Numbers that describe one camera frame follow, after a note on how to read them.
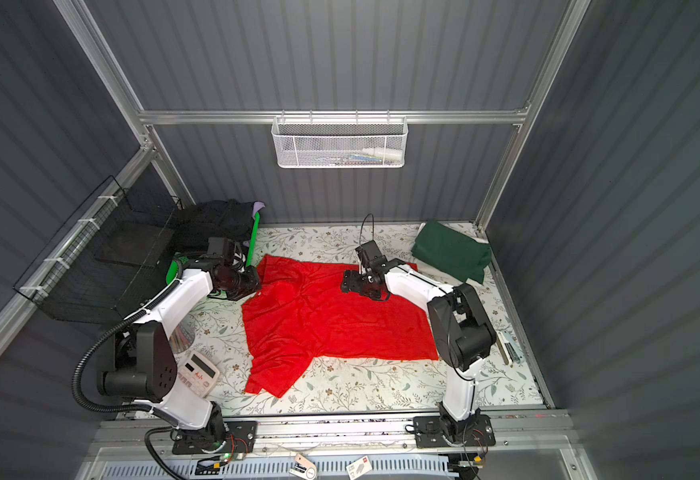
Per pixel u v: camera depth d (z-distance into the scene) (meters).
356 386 0.82
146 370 0.45
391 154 0.90
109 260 0.73
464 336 0.50
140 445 0.74
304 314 0.96
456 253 1.07
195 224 1.09
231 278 0.76
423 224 1.14
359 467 0.69
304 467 0.68
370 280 0.70
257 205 1.12
